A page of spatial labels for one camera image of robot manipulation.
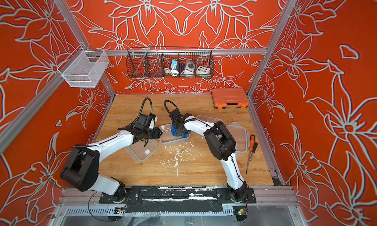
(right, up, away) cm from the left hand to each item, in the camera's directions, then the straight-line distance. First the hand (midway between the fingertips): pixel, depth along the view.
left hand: (161, 132), depth 90 cm
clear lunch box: (+34, +7, +10) cm, 36 cm away
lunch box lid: (-13, -12, -2) cm, 18 cm away
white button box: (+26, +40, +4) cm, 48 cm away
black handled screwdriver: (+57, -11, -2) cm, 58 cm away
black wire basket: (+4, +47, +10) cm, 48 cm away
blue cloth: (+8, -1, +2) cm, 9 cm away
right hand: (+11, 0, +6) cm, 13 cm away
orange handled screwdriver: (+57, -5, 0) cm, 58 cm away
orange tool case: (+51, +24, +26) cm, 62 cm away
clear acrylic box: (-50, +40, +1) cm, 64 cm away
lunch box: (+3, -5, +5) cm, 8 cm away
